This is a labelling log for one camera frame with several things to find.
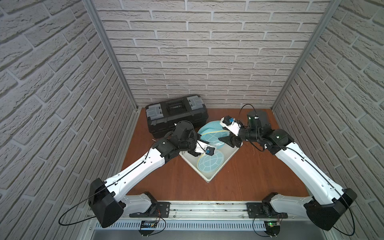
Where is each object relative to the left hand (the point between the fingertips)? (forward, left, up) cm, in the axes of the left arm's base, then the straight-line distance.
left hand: (208, 137), depth 72 cm
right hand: (+1, -8, +4) cm, 9 cm away
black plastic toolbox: (+20, +28, -9) cm, 35 cm away
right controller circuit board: (-35, -31, -25) cm, 53 cm away
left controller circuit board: (-33, +30, -29) cm, 53 cm away
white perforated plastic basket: (+1, -14, -18) cm, 22 cm away
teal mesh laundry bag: (-4, -3, -19) cm, 20 cm away
